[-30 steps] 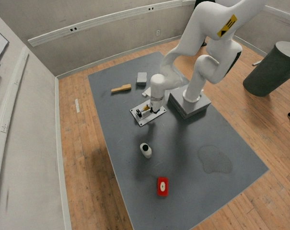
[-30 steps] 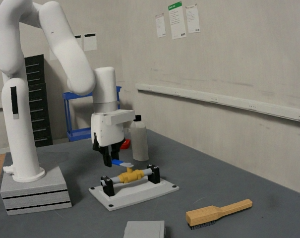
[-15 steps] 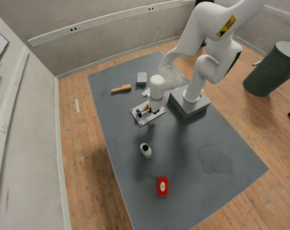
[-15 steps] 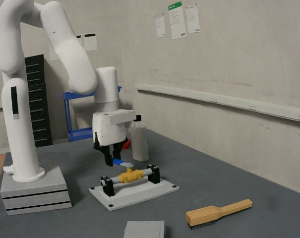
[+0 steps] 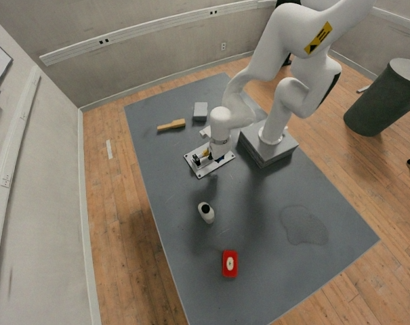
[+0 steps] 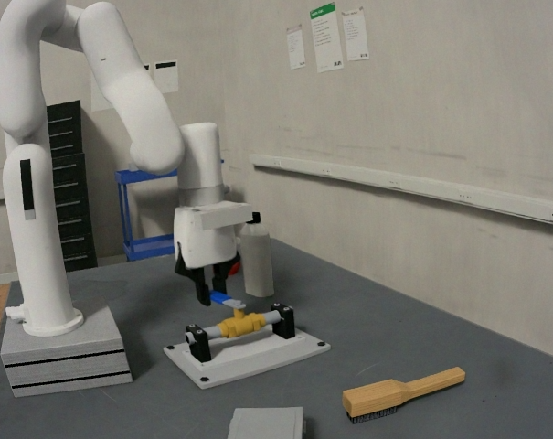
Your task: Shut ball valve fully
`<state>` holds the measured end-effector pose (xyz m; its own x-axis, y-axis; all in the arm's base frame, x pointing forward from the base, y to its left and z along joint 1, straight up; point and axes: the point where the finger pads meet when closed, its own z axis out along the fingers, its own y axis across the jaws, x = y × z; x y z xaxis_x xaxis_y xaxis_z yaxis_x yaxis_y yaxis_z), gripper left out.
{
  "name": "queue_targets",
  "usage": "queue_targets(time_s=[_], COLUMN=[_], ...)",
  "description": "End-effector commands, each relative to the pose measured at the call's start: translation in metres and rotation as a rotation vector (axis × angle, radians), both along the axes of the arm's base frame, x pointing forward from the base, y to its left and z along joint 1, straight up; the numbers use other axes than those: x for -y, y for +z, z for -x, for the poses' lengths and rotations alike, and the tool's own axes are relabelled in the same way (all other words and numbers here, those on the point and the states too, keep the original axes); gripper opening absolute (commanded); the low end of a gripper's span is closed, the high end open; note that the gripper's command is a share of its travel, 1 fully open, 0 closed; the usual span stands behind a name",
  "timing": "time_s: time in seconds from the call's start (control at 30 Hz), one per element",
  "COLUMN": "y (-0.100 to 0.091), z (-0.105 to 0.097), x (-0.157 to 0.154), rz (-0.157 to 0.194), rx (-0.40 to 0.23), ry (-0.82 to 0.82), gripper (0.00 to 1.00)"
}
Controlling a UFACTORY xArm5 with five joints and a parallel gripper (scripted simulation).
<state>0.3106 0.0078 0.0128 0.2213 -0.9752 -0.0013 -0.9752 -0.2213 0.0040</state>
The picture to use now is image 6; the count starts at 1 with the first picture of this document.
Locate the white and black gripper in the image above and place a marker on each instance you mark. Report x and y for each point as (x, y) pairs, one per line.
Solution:
(196, 249)

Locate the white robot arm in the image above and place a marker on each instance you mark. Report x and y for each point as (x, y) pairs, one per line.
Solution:
(28, 178)

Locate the white bottle with black cap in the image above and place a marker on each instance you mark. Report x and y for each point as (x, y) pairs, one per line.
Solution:
(256, 257)

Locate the wooden wire brush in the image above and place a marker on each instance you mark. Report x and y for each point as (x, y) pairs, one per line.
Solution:
(380, 399)

